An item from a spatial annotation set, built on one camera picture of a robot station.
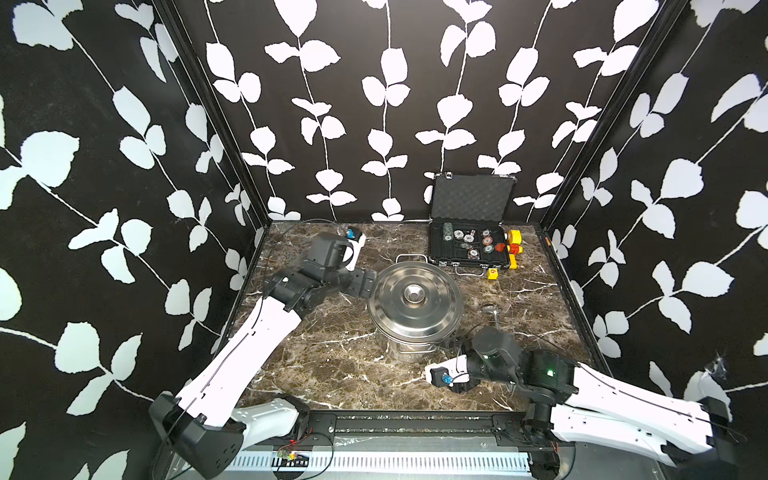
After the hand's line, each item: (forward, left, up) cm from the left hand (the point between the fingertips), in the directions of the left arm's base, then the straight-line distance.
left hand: (362, 266), depth 73 cm
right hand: (-18, -17, -9) cm, 26 cm away
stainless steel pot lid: (-5, -14, -10) cm, 17 cm away
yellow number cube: (+14, -44, -26) cm, 54 cm away
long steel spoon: (-5, -40, -25) cm, 47 cm away
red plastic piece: (+26, -50, -26) cm, 62 cm away
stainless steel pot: (-13, -13, -22) cm, 29 cm away
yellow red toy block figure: (+25, -55, -26) cm, 66 cm away
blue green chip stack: (+33, -31, -24) cm, 52 cm away
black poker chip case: (+37, -39, -26) cm, 60 cm away
